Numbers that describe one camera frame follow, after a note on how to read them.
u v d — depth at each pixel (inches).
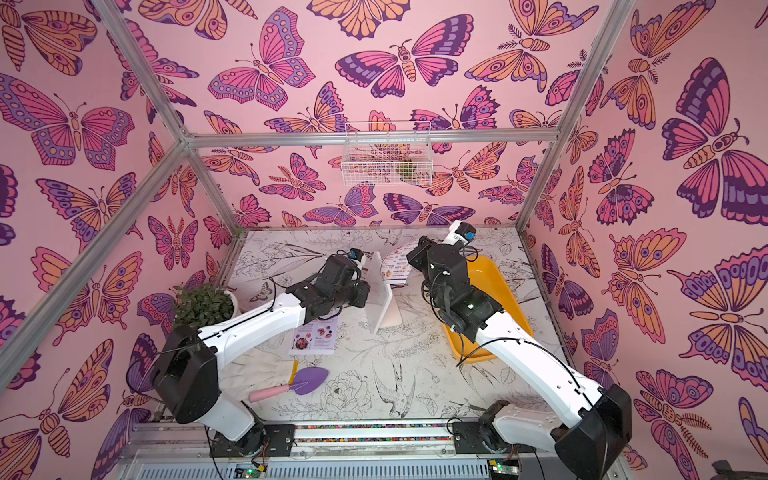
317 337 36.3
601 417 14.6
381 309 32.0
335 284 25.5
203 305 31.3
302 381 32.8
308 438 29.5
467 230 23.8
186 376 17.0
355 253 29.8
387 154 37.7
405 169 37.1
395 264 29.1
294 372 33.5
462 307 20.5
